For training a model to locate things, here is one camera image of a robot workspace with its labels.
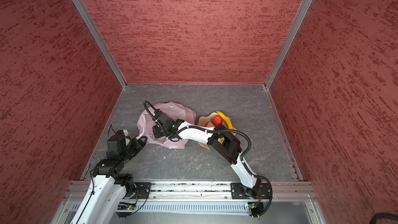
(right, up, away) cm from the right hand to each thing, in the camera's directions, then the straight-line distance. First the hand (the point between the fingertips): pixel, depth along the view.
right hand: (155, 134), depth 86 cm
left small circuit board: (-10, -32, -14) cm, 36 cm away
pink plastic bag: (+8, +13, +5) cm, 16 cm away
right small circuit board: (+53, -32, -15) cm, 64 cm away
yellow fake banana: (+42, +7, +7) cm, 43 cm away
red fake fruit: (+36, +7, +6) cm, 37 cm away
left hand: (-4, -4, -4) cm, 7 cm away
